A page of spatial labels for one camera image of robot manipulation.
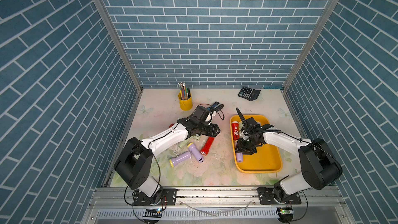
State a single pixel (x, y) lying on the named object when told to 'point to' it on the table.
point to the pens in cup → (184, 93)
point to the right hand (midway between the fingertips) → (238, 151)
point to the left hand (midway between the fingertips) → (220, 131)
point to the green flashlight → (181, 145)
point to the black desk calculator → (249, 94)
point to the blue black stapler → (217, 106)
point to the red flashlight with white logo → (235, 127)
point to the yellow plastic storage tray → (267, 158)
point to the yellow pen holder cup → (185, 104)
